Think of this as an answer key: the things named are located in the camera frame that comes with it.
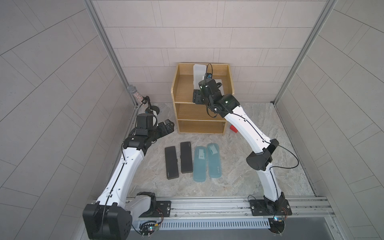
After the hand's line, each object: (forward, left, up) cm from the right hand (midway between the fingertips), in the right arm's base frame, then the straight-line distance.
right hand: (197, 93), depth 78 cm
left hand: (-11, +15, -11) cm, 22 cm away
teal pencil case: (-25, +1, -32) cm, 40 cm away
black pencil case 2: (-21, +9, -32) cm, 39 cm away
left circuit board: (-53, +26, -31) cm, 67 cm away
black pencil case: (-24, +18, -31) cm, 43 cm away
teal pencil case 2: (-23, -7, -33) cm, 41 cm away
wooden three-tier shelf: (-3, +4, -17) cm, 17 cm away
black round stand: (+15, +35, -16) cm, 41 cm away
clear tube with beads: (+9, +37, -2) cm, 38 cm away
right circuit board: (-55, -33, -35) cm, 73 cm away
